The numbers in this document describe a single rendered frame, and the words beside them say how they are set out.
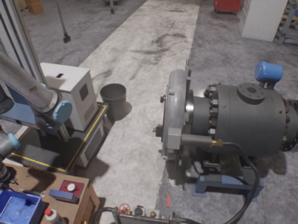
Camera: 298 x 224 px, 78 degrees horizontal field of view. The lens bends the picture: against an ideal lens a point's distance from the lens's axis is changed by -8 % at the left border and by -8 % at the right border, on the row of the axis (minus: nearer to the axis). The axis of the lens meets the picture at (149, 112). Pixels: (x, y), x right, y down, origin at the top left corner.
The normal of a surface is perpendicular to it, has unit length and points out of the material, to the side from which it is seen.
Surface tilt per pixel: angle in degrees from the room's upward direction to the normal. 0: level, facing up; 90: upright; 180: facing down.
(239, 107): 27
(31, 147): 0
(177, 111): 44
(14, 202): 0
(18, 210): 0
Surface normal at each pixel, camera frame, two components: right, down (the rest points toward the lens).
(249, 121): -0.10, -0.01
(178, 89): -0.06, -0.47
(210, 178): 0.00, -0.73
